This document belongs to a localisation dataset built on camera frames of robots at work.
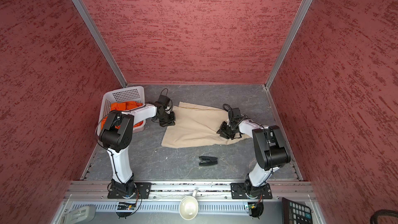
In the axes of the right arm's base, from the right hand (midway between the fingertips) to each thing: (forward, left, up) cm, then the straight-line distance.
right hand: (217, 135), depth 93 cm
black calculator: (-39, -32, 0) cm, 50 cm away
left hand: (+8, +27, 0) cm, 28 cm away
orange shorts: (+20, +61, +6) cm, 65 cm away
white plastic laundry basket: (+31, +58, +6) cm, 66 cm away
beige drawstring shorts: (+7, +13, 0) cm, 15 cm away
